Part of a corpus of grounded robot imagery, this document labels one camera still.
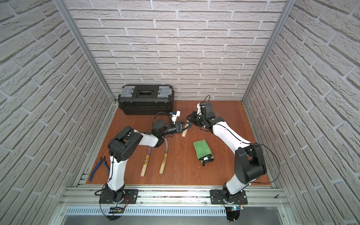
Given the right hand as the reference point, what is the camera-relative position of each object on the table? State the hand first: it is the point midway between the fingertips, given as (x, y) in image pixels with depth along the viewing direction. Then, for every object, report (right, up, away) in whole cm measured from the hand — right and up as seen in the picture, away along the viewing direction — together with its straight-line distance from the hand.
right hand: (188, 117), depth 86 cm
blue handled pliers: (-55, -27, 0) cm, 61 cm away
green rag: (+9, -20, +1) cm, 22 cm away
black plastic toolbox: (-30, +12, +10) cm, 34 cm away
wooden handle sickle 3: (-2, -8, -5) cm, 10 cm away
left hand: (+3, -5, -5) cm, 8 cm away
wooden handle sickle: (-27, -32, -4) cm, 42 cm away
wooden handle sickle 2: (-16, -30, -3) cm, 34 cm away
